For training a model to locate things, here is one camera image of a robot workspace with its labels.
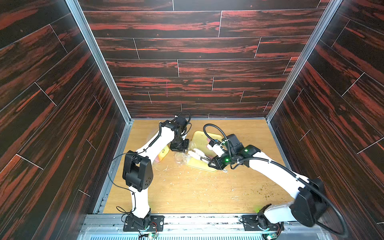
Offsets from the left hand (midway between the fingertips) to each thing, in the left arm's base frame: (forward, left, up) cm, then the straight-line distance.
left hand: (186, 151), depth 88 cm
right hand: (-7, -16, +1) cm, 17 cm away
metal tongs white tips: (-4, -8, +2) cm, 9 cm away
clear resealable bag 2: (-5, +3, 0) cm, 6 cm away
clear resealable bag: (+3, +17, -10) cm, 20 cm away
